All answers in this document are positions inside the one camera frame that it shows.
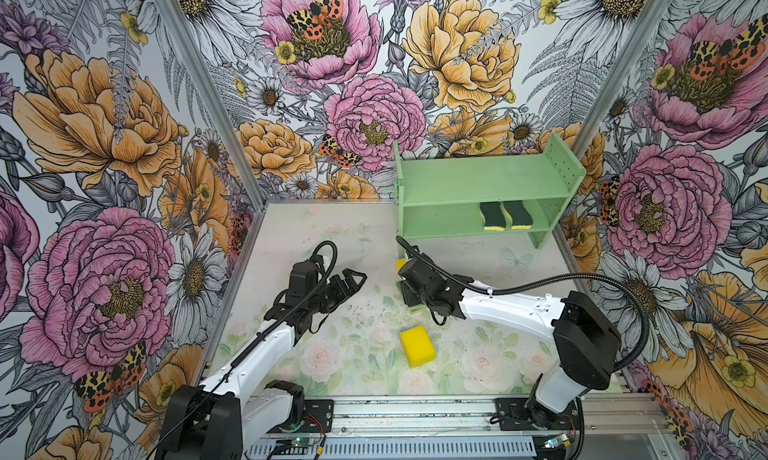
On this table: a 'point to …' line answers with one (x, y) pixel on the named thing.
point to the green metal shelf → (442, 196)
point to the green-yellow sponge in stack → (414, 309)
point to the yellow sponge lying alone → (418, 347)
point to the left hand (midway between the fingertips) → (358, 292)
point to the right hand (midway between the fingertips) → (416, 291)
